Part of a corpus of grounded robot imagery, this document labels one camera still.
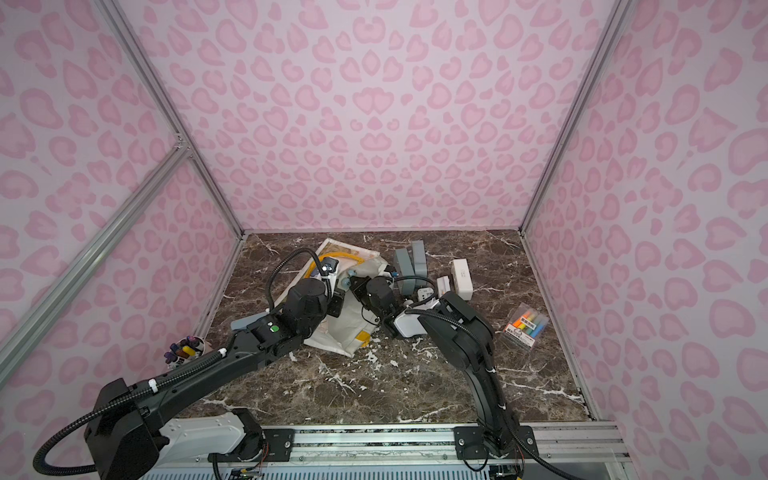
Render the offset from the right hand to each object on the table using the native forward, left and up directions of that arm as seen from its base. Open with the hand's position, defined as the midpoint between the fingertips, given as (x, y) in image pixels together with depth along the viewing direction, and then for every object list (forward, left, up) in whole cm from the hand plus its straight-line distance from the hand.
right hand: (349, 276), depth 94 cm
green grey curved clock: (+6, -19, -1) cm, 20 cm away
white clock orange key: (-1, -30, -4) cm, 30 cm away
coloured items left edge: (-26, +38, +4) cm, 46 cm away
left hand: (-10, -1, +12) cm, 15 cm away
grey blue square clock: (+9, -22, -2) cm, 24 cm away
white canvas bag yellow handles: (-16, -2, -6) cm, 17 cm away
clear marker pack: (-11, -54, -11) cm, 56 cm away
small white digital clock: (-1, -23, -8) cm, 25 cm away
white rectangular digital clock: (+3, -36, -5) cm, 37 cm away
